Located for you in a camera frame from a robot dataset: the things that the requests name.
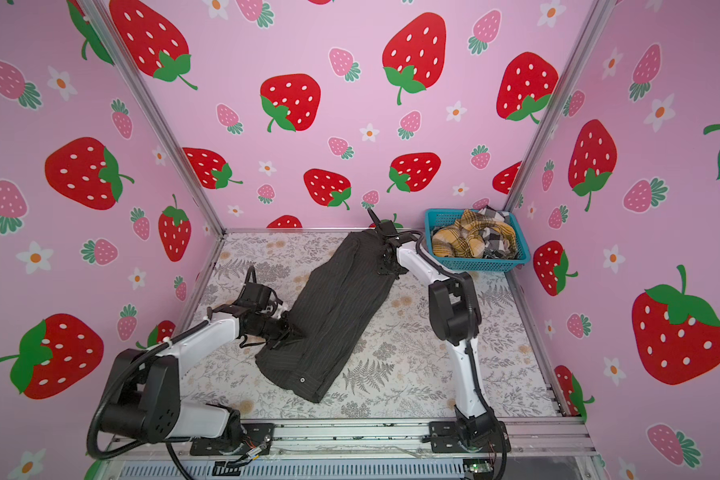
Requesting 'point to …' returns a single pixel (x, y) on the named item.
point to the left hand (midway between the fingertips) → (306, 333)
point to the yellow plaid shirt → (465, 236)
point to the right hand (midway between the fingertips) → (386, 268)
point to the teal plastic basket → (435, 217)
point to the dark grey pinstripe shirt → (332, 316)
